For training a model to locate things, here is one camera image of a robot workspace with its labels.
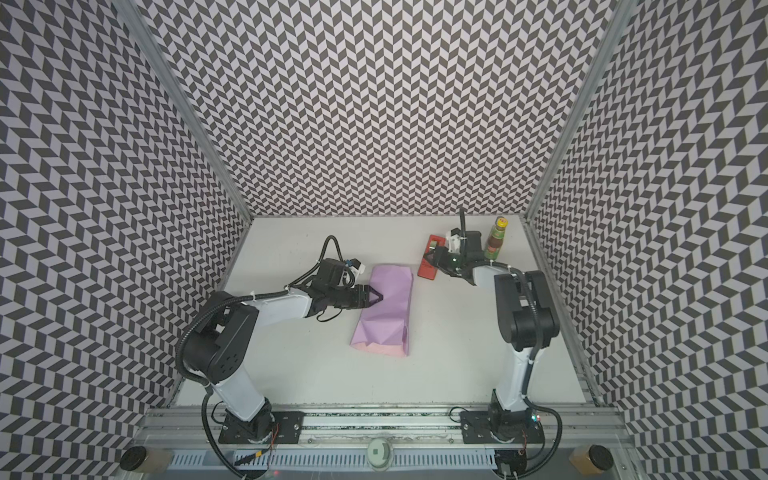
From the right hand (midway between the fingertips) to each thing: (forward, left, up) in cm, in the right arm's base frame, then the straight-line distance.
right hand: (426, 263), depth 98 cm
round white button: (-52, +14, +5) cm, 54 cm away
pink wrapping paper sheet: (-23, +14, +2) cm, 26 cm away
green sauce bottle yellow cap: (+4, -23, +7) cm, 24 cm away
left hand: (-13, +16, -1) cm, 21 cm away
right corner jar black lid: (-53, -33, +1) cm, 63 cm away
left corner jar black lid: (-52, +64, +8) cm, 83 cm away
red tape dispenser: (-1, 0, -2) cm, 2 cm away
